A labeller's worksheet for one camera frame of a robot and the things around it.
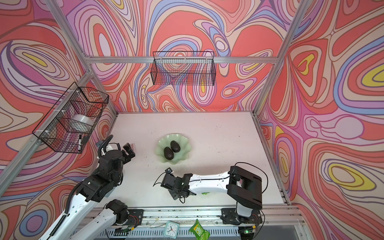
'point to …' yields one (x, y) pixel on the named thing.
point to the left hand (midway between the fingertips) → (124, 147)
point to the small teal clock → (171, 229)
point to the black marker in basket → (80, 143)
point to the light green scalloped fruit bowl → (185, 148)
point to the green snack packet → (199, 232)
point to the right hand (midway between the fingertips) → (178, 191)
